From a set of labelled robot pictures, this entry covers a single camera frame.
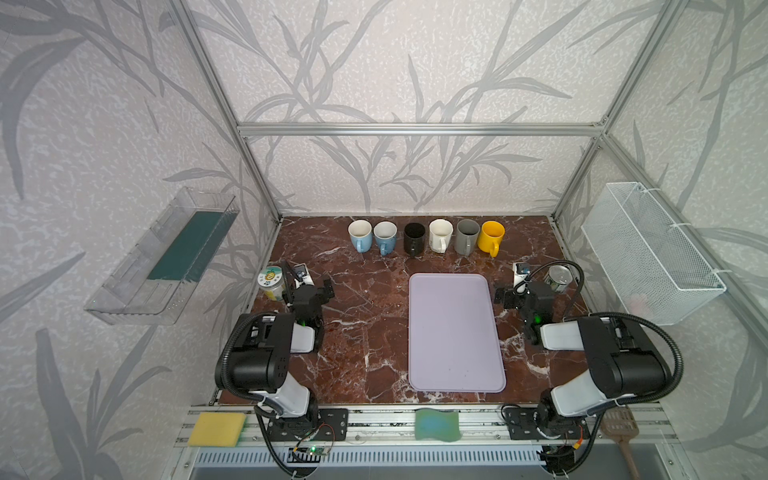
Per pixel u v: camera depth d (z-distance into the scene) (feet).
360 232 3.44
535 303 2.38
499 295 2.84
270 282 2.98
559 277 3.15
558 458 2.42
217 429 2.40
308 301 2.32
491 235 3.37
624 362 1.48
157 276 2.09
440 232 3.41
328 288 2.90
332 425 2.38
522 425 2.40
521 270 2.70
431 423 2.40
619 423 2.38
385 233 3.40
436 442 2.37
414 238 3.36
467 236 3.34
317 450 2.31
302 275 2.62
